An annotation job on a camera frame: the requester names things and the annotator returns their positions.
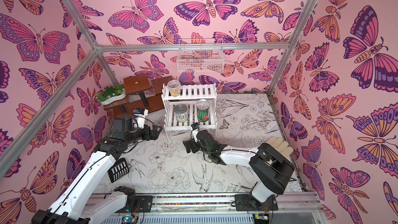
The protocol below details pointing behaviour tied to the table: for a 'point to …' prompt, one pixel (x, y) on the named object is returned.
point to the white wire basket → (200, 55)
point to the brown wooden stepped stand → (140, 94)
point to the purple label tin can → (181, 114)
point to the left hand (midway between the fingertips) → (155, 124)
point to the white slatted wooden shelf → (189, 94)
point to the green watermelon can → (203, 111)
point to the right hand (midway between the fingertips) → (187, 140)
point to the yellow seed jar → (174, 86)
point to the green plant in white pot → (110, 93)
